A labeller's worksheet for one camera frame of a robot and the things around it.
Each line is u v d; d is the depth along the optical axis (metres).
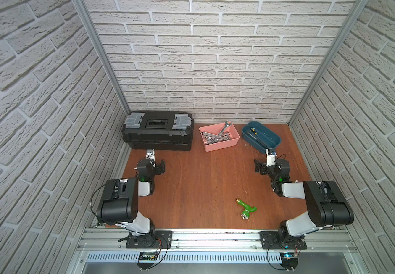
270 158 0.83
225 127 1.10
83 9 0.70
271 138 1.10
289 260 0.70
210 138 1.09
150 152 0.82
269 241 0.73
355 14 0.71
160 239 0.73
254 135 1.13
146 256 0.73
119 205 0.45
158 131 0.92
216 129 1.10
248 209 0.81
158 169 0.86
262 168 0.85
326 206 0.46
